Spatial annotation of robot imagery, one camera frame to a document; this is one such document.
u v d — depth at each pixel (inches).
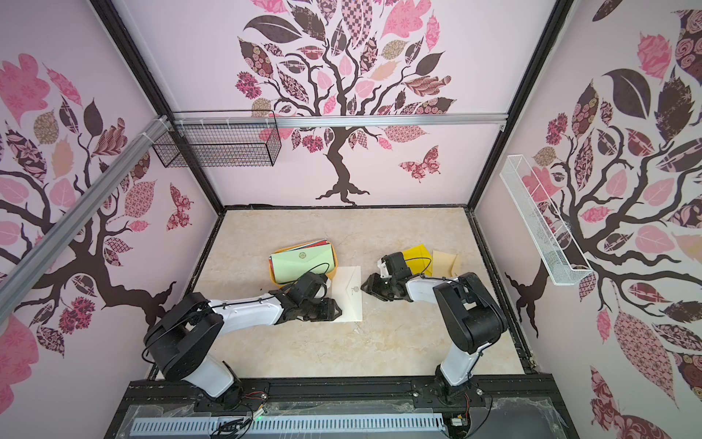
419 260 34.5
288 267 38.5
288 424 27.4
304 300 28.1
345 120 37.1
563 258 25.5
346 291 36.5
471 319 18.7
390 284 29.3
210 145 55.7
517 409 28.4
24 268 20.0
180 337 17.7
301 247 38.4
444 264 40.7
